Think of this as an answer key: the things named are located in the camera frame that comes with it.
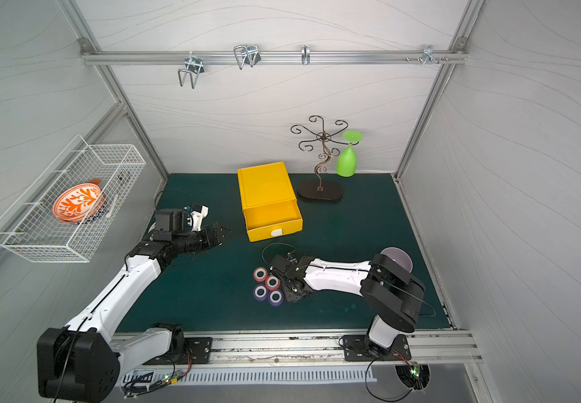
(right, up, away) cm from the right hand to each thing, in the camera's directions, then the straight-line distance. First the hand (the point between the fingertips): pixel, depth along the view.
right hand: (296, 289), depth 86 cm
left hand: (-22, +20, -6) cm, 30 cm away
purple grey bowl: (+38, +11, +4) cm, 40 cm away
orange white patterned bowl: (-60, +31, -19) cm, 70 cm away
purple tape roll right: (-7, -2, -2) cm, 7 cm away
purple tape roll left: (-12, -1, -2) cm, 12 cm away
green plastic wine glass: (+19, +46, +9) cm, 51 cm away
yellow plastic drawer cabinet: (-9, +29, -5) cm, 31 cm away
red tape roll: (-13, +4, +3) cm, 14 cm away
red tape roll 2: (-8, +2, +1) cm, 8 cm away
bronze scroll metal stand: (+10, +35, +29) cm, 47 cm away
